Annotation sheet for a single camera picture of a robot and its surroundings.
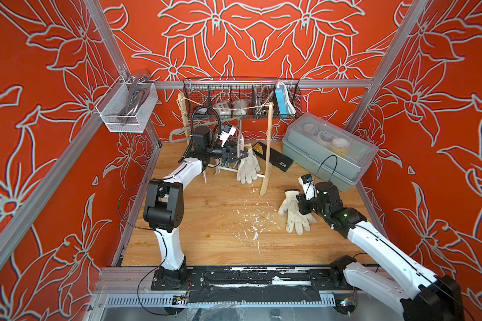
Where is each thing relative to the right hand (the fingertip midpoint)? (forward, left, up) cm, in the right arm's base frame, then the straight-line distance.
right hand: (294, 195), depth 81 cm
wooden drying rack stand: (+17, +10, -11) cm, 23 cm away
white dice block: (+38, +31, +16) cm, 52 cm away
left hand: (+12, +20, +13) cm, 27 cm away
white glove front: (-6, -2, -12) cm, 13 cm away
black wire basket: (+45, +21, +18) cm, 52 cm away
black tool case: (+29, +3, -11) cm, 31 cm away
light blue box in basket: (+35, +2, +19) cm, 40 cm away
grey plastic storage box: (+20, -17, +5) cm, 27 cm away
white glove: (+17, +19, -4) cm, 26 cm away
